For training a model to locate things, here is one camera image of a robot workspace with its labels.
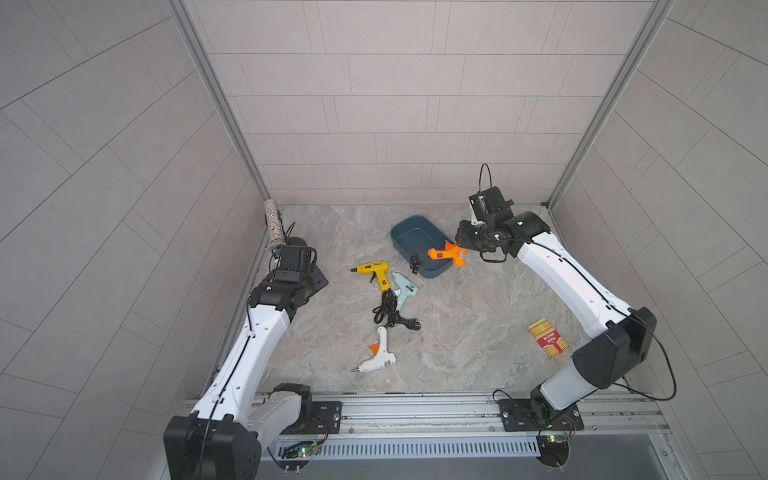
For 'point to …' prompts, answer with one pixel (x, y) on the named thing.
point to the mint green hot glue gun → (406, 289)
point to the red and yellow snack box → (548, 337)
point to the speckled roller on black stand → (274, 224)
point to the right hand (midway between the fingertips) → (456, 236)
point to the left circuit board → (297, 457)
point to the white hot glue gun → (381, 359)
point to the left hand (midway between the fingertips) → (320, 273)
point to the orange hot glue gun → (449, 251)
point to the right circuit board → (554, 451)
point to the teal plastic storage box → (417, 235)
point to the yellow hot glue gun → (380, 268)
